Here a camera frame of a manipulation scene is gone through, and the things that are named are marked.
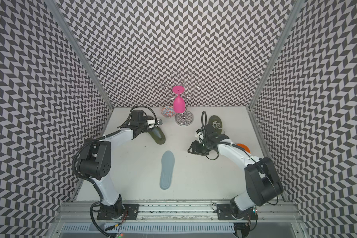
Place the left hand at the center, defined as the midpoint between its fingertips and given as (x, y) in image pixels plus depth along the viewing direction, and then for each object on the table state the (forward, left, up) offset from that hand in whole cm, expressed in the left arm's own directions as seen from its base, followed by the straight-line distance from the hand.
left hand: (148, 119), depth 98 cm
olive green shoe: (-8, -6, -8) cm, 13 cm away
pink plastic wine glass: (+3, -21, +12) cm, 24 cm away
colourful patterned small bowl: (+15, -11, -9) cm, 21 cm away
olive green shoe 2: (0, -46, -4) cm, 46 cm away
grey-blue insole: (-27, -14, -10) cm, 32 cm away
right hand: (-25, -28, -2) cm, 38 cm away
